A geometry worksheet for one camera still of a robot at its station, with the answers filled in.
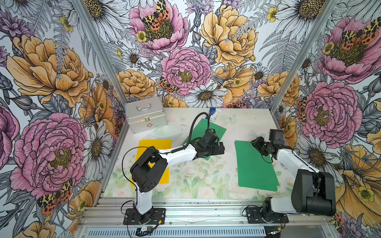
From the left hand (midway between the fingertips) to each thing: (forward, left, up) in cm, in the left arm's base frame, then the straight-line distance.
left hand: (216, 152), depth 89 cm
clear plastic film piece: (+22, +32, -8) cm, 40 cm away
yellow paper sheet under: (+12, +36, -10) cm, 39 cm away
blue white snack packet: (+36, -2, -5) cm, 36 cm away
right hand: (+5, -22, +1) cm, 22 cm away
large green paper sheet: (-9, -22, -7) cm, 25 cm away
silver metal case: (+25, +44, +6) cm, 51 cm away
